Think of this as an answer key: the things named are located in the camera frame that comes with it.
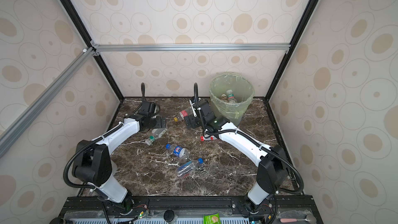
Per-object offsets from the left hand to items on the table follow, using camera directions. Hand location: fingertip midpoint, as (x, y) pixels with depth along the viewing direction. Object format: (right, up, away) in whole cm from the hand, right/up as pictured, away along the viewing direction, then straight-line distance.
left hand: (162, 119), depth 91 cm
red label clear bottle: (+11, +3, +12) cm, 17 cm away
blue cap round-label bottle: (+10, -18, -4) cm, 21 cm away
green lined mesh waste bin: (+48, +18, 0) cm, 51 cm away
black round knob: (+10, -38, -28) cm, 48 cm away
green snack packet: (+28, -43, -22) cm, 56 cm away
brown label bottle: (+37, +14, +11) cm, 41 cm away
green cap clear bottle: (-8, -14, +2) cm, 16 cm away
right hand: (+19, +3, -9) cm, 21 cm away
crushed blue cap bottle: (+16, -26, -5) cm, 32 cm away
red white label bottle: (+42, +15, +10) cm, 46 cm away
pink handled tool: (+73, -45, -19) cm, 88 cm away
